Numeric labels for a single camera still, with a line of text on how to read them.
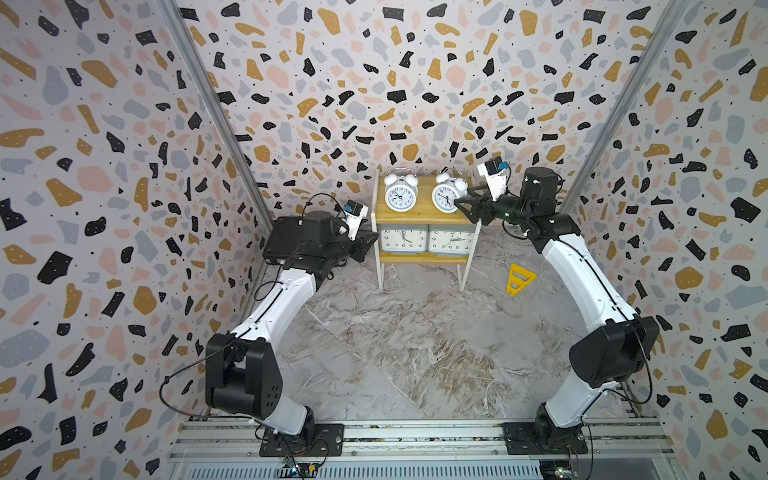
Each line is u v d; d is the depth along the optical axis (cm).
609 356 46
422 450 73
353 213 70
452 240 90
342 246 71
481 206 67
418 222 78
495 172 64
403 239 90
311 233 63
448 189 75
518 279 106
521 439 73
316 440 73
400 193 76
